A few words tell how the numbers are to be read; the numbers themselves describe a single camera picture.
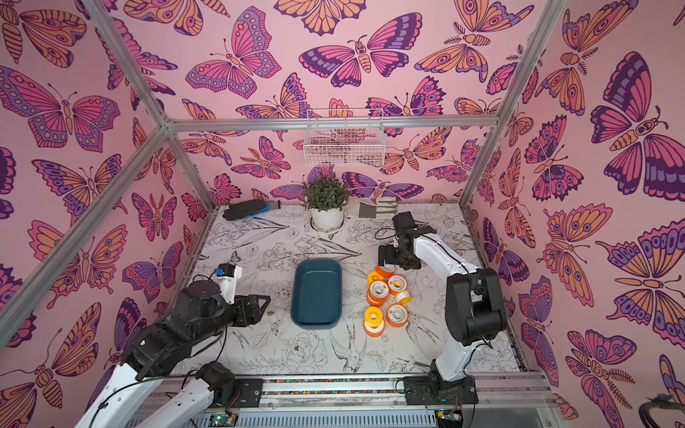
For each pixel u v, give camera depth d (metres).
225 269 0.60
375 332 0.83
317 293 0.98
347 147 1.06
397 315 0.88
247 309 0.61
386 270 0.95
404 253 0.77
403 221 0.75
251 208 1.18
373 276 0.95
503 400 0.72
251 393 0.74
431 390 0.72
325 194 0.95
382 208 1.19
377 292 0.90
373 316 0.84
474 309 0.47
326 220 1.11
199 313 0.50
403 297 0.88
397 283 0.92
